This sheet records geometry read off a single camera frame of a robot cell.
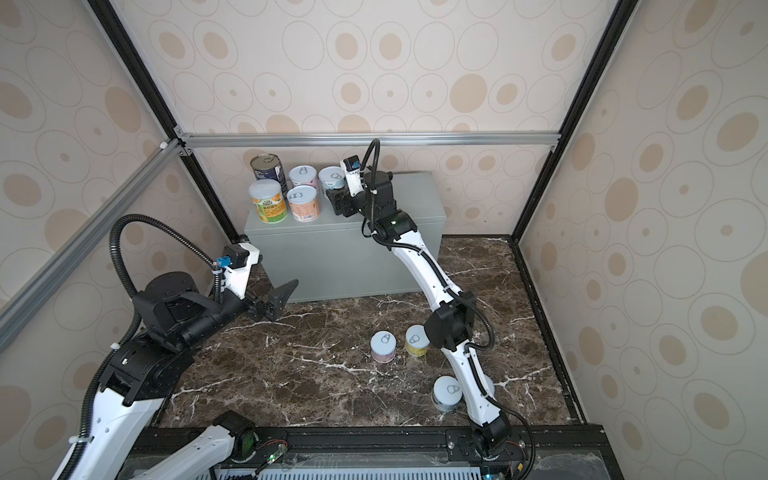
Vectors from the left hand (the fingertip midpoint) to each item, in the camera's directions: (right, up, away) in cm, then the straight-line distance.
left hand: (282, 269), depth 57 cm
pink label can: (+19, -23, +28) cm, 41 cm away
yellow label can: (+29, -21, +29) cm, 46 cm away
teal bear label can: (+36, -33, +20) cm, 52 cm away
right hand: (+7, +23, +24) cm, 34 cm away
